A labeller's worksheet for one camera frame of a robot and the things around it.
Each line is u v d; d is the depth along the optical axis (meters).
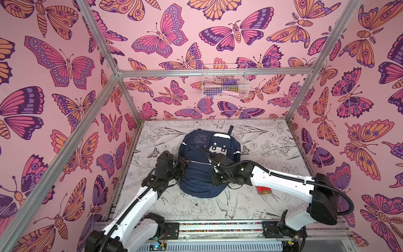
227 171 0.58
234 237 0.73
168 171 0.64
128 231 0.42
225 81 0.96
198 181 0.81
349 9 0.70
